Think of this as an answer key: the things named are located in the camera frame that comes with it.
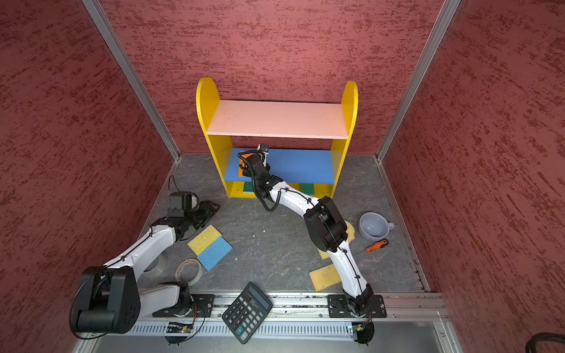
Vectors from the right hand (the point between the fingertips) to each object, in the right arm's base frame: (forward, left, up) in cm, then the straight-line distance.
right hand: (250, 163), depth 93 cm
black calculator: (-53, -1, -15) cm, 56 cm away
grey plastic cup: (-24, -53, -16) cm, 60 cm away
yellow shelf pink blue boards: (+24, -28, -10) cm, 38 cm away
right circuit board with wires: (-59, -40, -22) cm, 75 cm away
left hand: (-19, +13, -9) cm, 25 cm away
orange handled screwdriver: (-31, -53, -17) cm, 64 cm away
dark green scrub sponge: (-2, +3, -15) cm, 15 cm away
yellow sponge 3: (-43, -29, -17) cm, 55 cm away
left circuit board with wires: (-56, +22, -20) cm, 64 cm away
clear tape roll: (-39, +23, -18) cm, 48 cm away
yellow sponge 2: (-35, -30, -18) cm, 49 cm away
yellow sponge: (-26, +19, -17) cm, 37 cm away
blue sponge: (-33, +14, -17) cm, 39 cm away
